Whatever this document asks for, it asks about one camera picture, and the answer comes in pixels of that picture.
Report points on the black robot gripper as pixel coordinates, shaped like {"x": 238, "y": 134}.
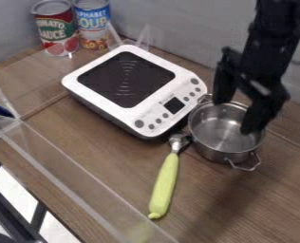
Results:
{"x": 260, "y": 66}

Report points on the silver metal pot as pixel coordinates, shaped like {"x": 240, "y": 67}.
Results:
{"x": 214, "y": 129}

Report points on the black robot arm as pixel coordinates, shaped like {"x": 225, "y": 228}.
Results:
{"x": 253, "y": 70}

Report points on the white and black stove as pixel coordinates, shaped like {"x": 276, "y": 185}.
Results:
{"x": 137, "y": 90}

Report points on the alphabet soup can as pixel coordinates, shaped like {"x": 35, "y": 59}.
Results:
{"x": 93, "y": 14}

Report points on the tomato sauce can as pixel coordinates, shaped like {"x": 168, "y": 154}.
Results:
{"x": 57, "y": 27}

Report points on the clear acrylic barrier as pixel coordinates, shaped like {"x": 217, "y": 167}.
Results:
{"x": 101, "y": 216}

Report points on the green handled ice cream scoop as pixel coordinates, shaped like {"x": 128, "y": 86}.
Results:
{"x": 166, "y": 179}

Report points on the black metal table frame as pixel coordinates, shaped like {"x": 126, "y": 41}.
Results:
{"x": 21, "y": 230}

